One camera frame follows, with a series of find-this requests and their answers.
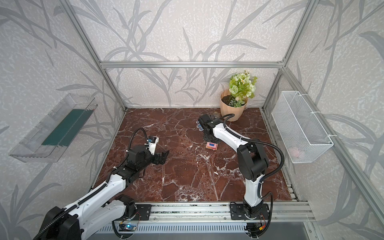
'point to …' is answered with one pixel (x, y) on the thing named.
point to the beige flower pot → (230, 104)
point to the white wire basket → (302, 134)
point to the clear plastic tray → (46, 144)
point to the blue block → (212, 144)
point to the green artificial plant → (241, 86)
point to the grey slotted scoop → (214, 115)
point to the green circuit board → (129, 227)
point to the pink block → (215, 146)
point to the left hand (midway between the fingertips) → (164, 144)
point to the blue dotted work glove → (199, 126)
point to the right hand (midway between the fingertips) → (211, 134)
